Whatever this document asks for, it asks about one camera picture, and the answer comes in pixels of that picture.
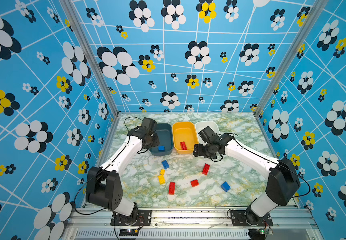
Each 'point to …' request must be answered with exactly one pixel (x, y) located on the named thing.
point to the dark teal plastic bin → (165, 131)
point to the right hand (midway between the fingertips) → (199, 154)
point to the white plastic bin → (200, 125)
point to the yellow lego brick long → (161, 179)
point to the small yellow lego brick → (162, 171)
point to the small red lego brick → (194, 183)
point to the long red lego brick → (172, 188)
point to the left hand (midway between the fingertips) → (156, 141)
